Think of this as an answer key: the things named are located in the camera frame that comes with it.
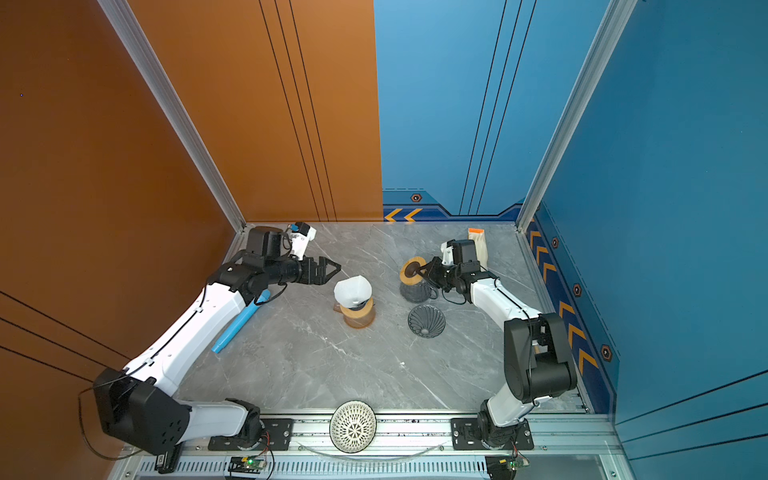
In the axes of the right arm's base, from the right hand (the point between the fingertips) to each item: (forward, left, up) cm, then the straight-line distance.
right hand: (416, 271), depth 90 cm
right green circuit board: (-47, -19, -16) cm, 53 cm away
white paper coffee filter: (-6, +19, -1) cm, 20 cm away
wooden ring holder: (-2, 0, -1) cm, 2 cm away
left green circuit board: (-46, +42, -14) cm, 64 cm away
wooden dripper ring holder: (-12, +18, -4) cm, 22 cm away
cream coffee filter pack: (+17, -22, -3) cm, 28 cm away
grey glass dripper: (-12, -3, -10) cm, 15 cm away
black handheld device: (-47, +59, -10) cm, 76 cm away
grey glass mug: (-2, -1, -9) cm, 10 cm away
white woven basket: (-39, +17, -12) cm, 44 cm away
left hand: (-6, +24, +11) cm, 27 cm away
